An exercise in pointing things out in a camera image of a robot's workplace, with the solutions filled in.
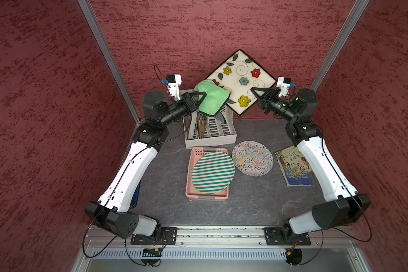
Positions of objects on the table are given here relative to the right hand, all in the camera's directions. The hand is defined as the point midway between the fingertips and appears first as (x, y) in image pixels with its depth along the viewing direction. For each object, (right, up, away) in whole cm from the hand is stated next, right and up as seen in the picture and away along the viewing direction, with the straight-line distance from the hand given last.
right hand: (247, 93), depth 63 cm
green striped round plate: (-12, -36, +27) cm, 47 cm away
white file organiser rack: (-8, -13, +51) cm, 53 cm away
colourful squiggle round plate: (+11, -31, +37) cm, 50 cm away
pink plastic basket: (-24, -46, +22) cm, 56 cm away
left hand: (-16, -3, -4) cm, 16 cm away
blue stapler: (-53, -50, +20) cm, 75 cm away
